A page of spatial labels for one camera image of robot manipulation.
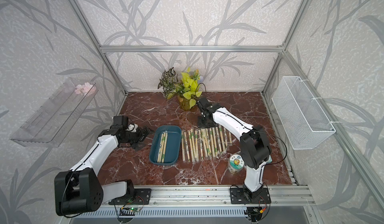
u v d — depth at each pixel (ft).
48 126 2.11
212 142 3.07
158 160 2.78
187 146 2.99
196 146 2.99
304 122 1.98
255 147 1.56
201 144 3.00
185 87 3.06
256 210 2.43
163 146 2.98
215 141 3.07
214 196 2.47
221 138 3.09
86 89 2.48
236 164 2.52
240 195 2.41
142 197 2.40
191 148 2.98
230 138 3.09
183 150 2.92
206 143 3.04
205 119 2.16
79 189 1.46
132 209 2.31
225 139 3.08
